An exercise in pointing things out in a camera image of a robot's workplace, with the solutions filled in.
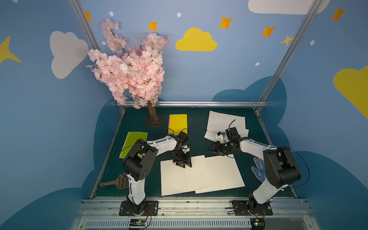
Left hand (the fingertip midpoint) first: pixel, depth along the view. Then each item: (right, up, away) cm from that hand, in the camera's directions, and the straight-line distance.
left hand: (188, 164), depth 89 cm
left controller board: (-27, -25, -17) cm, 40 cm away
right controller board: (+36, -26, -16) cm, 47 cm away
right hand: (+15, +9, +3) cm, 18 cm away
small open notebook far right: (+18, +17, +15) cm, 29 cm away
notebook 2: (+22, -5, -3) cm, 22 cm away
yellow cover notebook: (-9, +25, +23) cm, 35 cm away
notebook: (-8, -8, -5) cm, 12 cm away
